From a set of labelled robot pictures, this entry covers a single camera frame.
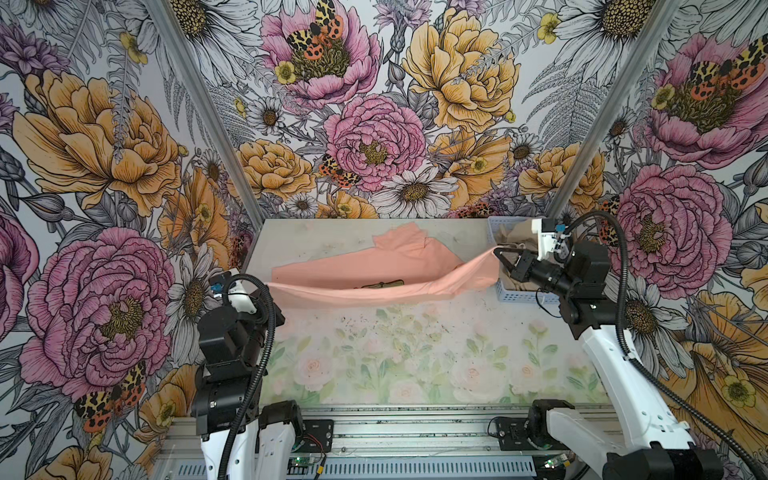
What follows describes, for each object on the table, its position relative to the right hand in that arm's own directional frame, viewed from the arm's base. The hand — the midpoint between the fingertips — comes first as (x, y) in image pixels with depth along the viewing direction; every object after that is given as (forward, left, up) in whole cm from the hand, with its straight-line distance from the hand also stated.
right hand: (495, 259), depth 71 cm
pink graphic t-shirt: (+22, +19, -31) cm, 43 cm away
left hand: (-8, +51, -1) cm, 52 cm away
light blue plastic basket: (+6, -10, -25) cm, 27 cm away
